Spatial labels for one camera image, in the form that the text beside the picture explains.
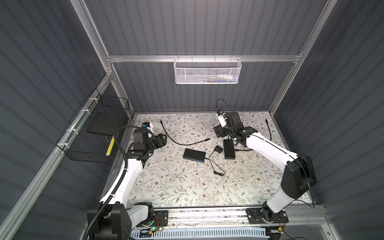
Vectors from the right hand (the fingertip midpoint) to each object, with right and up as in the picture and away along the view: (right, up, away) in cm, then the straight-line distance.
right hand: (223, 125), depth 87 cm
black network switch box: (-17, -20, +7) cm, 27 cm away
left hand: (-35, -7, -5) cm, 36 cm away
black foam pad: (-62, +1, -12) cm, 64 cm away
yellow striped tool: (-56, -12, -20) cm, 61 cm away
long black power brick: (+6, -17, +11) cm, 21 cm away
